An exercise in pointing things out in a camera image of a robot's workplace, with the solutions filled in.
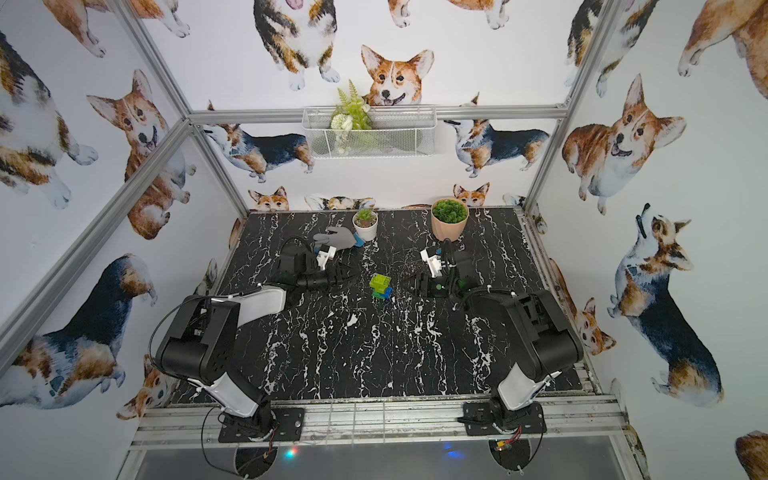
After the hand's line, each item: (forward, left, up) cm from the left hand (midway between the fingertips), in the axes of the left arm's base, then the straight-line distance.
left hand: (361, 273), depth 87 cm
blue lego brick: (-1, -7, -10) cm, 13 cm away
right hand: (-2, -12, -2) cm, 13 cm away
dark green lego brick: (-1, -4, -12) cm, 12 cm away
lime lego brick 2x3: (-1, -5, -4) cm, 7 cm away
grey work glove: (+23, +11, -12) cm, 28 cm away
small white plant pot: (+24, +1, -6) cm, 25 cm away
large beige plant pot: (+23, -29, -2) cm, 37 cm away
